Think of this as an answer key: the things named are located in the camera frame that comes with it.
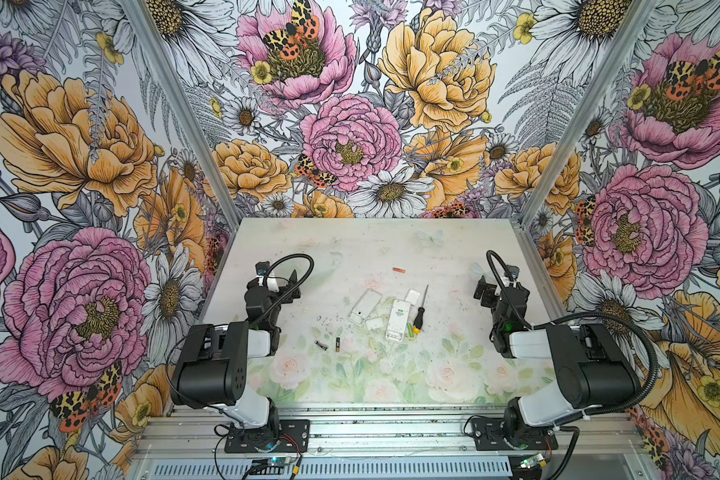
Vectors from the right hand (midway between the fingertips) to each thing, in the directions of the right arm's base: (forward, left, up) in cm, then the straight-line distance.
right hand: (498, 286), depth 94 cm
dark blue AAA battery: (-14, +54, -7) cm, 56 cm away
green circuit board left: (-42, +62, -7) cm, 75 cm away
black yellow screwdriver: (-8, +25, -7) cm, 27 cm away
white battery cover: (+3, +25, -8) cm, 27 cm away
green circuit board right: (-43, +1, -8) cm, 44 cm away
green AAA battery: (-10, +28, -7) cm, 30 cm away
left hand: (+3, +66, +3) cm, 66 cm away
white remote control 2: (-2, +41, -7) cm, 42 cm away
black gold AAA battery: (-14, +49, -7) cm, 52 cm away
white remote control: (-6, +31, -8) cm, 32 cm away
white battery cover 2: (-8, +38, -6) cm, 40 cm away
